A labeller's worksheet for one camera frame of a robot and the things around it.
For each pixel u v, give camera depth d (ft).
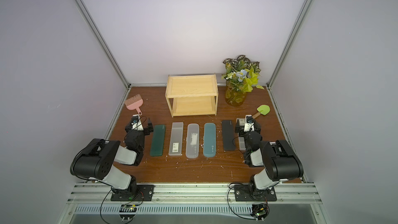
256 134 2.44
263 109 3.49
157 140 2.97
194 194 2.44
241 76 3.05
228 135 3.10
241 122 3.10
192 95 2.88
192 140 2.95
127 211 2.36
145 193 2.39
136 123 2.48
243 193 2.38
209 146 2.88
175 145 2.86
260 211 2.29
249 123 2.48
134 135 2.28
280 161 1.47
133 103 3.61
